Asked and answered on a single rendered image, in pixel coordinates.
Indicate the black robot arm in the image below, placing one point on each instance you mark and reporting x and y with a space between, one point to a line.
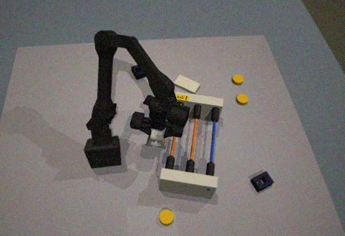
162 105

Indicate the yellow short cylinder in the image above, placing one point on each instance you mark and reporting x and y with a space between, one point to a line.
237 79
166 217
242 99

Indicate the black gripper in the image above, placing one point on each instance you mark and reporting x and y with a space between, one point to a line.
145 124

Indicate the beige rectangular block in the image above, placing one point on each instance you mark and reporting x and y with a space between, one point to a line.
187 84

